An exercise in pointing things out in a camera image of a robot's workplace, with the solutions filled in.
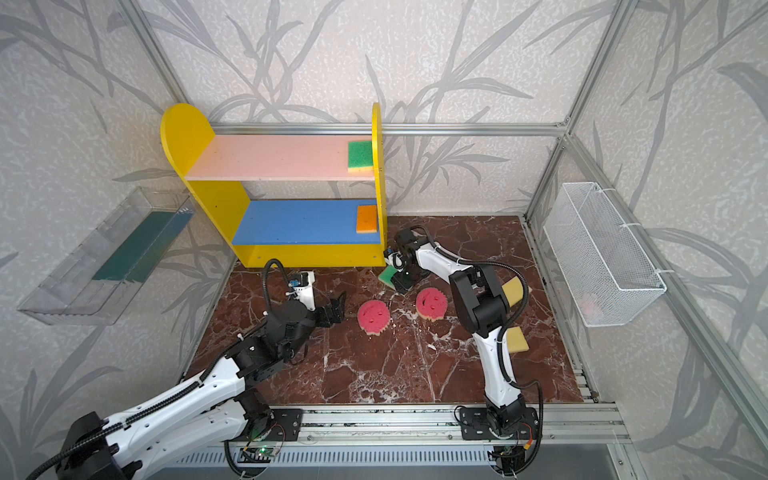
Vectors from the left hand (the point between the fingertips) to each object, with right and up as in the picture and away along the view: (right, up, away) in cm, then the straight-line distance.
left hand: (337, 284), depth 78 cm
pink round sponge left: (+8, -12, +13) cm, 19 cm away
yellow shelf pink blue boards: (-23, +14, +19) cm, 33 cm away
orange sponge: (+5, +19, +21) cm, 28 cm away
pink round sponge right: (+26, -8, +14) cm, 31 cm away
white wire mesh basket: (+60, +4, -16) cm, 62 cm away
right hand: (+19, 0, +24) cm, 30 cm away
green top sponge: (+12, 0, +24) cm, 27 cm away
